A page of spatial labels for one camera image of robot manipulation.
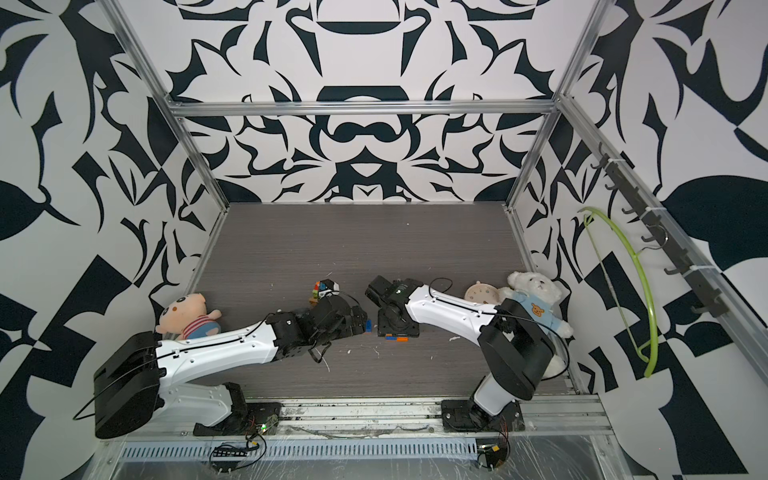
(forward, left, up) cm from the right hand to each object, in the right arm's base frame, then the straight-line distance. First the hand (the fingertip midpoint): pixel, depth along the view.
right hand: (390, 327), depth 86 cm
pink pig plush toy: (+1, +55, +5) cm, 56 cm away
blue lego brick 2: (-5, 0, +5) cm, 6 cm away
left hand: (+1, +9, +6) cm, 11 cm away
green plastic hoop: (-17, -50, +22) cm, 57 cm away
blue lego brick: (-1, +6, +3) cm, 6 cm away
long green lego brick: (+12, +23, -2) cm, 26 cm away
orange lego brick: (-2, -4, -4) cm, 6 cm away
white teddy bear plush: (+7, -43, +4) cm, 43 cm away
